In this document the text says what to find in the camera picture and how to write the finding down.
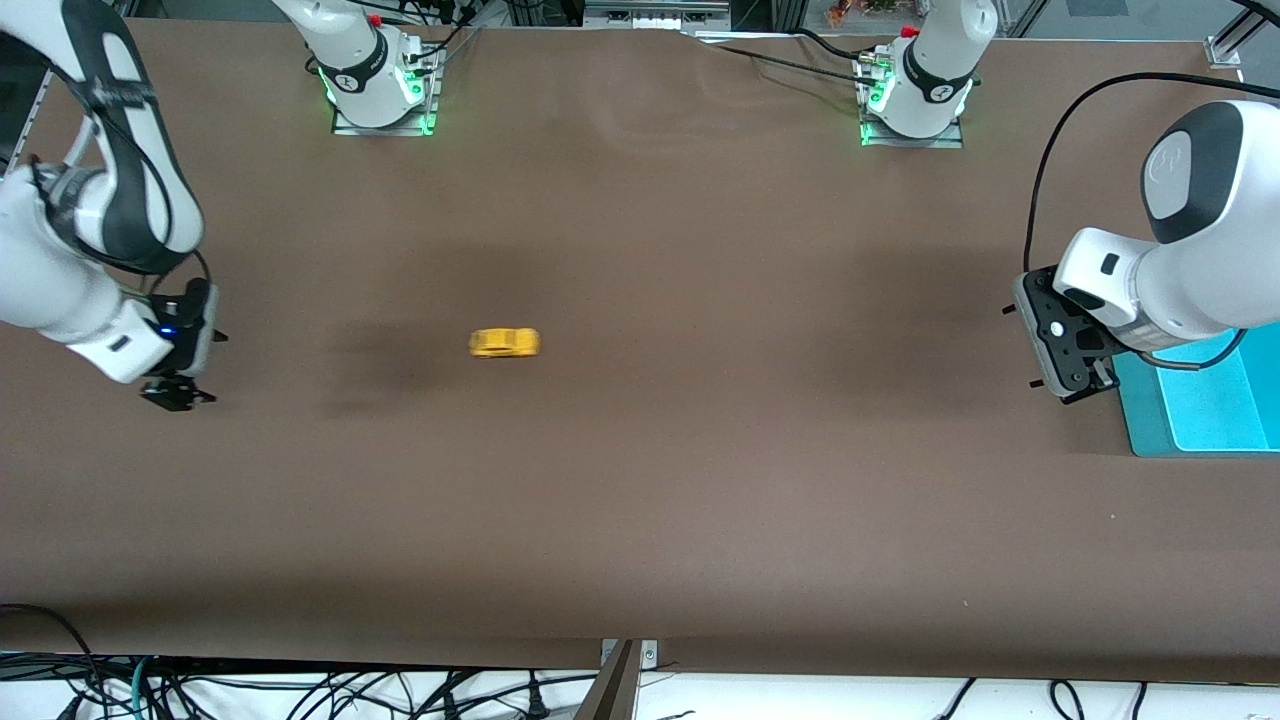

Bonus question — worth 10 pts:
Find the yellow beetle toy car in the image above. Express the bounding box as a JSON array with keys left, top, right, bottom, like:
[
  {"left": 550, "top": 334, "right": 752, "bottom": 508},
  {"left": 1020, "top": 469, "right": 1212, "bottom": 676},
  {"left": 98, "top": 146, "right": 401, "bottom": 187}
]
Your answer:
[{"left": 468, "top": 328, "right": 542, "bottom": 359}]

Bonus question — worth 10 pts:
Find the teal plastic bin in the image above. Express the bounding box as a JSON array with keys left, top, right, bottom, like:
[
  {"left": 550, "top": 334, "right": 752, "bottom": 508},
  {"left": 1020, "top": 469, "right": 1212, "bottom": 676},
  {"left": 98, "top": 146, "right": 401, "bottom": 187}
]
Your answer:
[{"left": 1112, "top": 322, "right": 1280, "bottom": 458}]

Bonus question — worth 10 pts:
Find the dark brown beam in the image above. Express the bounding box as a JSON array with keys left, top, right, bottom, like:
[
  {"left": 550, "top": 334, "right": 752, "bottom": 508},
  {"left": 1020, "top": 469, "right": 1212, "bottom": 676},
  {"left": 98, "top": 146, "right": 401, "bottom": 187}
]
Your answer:
[{"left": 575, "top": 640, "right": 641, "bottom": 720}]

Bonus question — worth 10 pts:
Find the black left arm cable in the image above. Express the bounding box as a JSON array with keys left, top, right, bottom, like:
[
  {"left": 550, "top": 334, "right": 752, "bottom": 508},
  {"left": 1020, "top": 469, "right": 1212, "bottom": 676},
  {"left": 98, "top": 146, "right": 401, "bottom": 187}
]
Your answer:
[{"left": 1024, "top": 72, "right": 1280, "bottom": 276}]

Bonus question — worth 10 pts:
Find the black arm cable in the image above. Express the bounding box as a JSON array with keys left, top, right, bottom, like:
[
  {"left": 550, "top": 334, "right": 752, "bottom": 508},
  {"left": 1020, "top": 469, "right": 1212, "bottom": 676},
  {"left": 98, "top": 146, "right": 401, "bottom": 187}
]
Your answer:
[
  {"left": 1024, "top": 72, "right": 1280, "bottom": 276},
  {"left": 30, "top": 100, "right": 213, "bottom": 301}
]

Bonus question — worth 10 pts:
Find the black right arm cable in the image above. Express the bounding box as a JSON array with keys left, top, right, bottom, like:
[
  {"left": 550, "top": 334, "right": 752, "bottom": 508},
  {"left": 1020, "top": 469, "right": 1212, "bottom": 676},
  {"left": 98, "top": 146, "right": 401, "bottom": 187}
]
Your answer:
[{"left": 30, "top": 100, "right": 213, "bottom": 301}]

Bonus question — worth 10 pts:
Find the thin grey cable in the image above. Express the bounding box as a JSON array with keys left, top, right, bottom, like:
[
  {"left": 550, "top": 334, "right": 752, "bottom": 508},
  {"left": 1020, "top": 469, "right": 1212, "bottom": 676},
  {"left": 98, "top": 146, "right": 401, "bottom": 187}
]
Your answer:
[{"left": 1135, "top": 328, "right": 1249, "bottom": 373}]

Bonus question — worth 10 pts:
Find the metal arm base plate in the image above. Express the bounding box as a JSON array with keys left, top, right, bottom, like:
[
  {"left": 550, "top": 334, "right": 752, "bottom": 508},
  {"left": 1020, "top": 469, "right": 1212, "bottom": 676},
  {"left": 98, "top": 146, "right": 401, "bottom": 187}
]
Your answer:
[
  {"left": 858, "top": 55, "right": 966, "bottom": 150},
  {"left": 330, "top": 48, "right": 442, "bottom": 138}
]

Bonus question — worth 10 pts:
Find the black looped floor cable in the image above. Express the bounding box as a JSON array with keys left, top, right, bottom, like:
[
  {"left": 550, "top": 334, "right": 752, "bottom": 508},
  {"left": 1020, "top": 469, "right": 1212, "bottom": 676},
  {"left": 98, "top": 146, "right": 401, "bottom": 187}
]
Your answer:
[{"left": 0, "top": 603, "right": 96, "bottom": 681}]

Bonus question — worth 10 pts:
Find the perforated metal rail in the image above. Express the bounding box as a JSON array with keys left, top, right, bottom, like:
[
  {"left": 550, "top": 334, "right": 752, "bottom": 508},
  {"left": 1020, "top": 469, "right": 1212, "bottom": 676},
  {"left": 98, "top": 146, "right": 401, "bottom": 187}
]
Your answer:
[{"left": 5, "top": 65, "right": 53, "bottom": 176}]

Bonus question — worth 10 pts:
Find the black cable on table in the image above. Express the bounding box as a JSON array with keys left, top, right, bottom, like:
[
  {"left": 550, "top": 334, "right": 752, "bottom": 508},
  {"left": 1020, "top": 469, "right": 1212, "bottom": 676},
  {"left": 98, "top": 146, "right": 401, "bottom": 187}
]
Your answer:
[{"left": 685, "top": 30, "right": 881, "bottom": 86}]

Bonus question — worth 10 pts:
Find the black base cable bundle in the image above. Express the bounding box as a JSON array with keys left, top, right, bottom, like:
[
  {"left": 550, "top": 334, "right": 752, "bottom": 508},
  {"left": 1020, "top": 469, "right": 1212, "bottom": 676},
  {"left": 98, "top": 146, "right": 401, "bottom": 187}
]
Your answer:
[{"left": 400, "top": 0, "right": 483, "bottom": 71}]

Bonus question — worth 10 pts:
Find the aluminium frame bar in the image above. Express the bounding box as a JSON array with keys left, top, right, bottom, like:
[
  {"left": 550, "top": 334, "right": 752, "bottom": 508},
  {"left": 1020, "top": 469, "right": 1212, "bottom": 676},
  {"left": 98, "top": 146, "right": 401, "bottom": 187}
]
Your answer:
[{"left": 583, "top": 0, "right": 733, "bottom": 31}]

